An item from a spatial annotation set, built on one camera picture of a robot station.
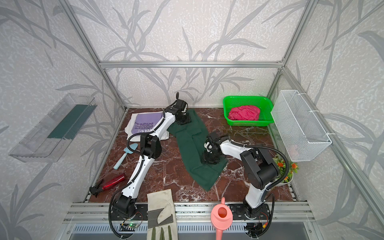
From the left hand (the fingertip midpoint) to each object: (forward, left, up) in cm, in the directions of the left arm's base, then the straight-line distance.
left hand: (191, 116), depth 110 cm
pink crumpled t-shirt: (+3, -40, 0) cm, 40 cm away
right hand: (-33, -9, -2) cm, 34 cm away
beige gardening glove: (-64, +11, -1) cm, 65 cm away
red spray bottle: (-51, +50, -3) cm, 72 cm away
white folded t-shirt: (-6, +34, 0) cm, 34 cm away
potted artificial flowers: (-44, -50, +16) cm, 69 cm away
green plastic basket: (+4, -58, -2) cm, 58 cm away
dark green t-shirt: (-16, -2, -3) cm, 17 cm away
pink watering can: (-64, -17, +9) cm, 66 cm away
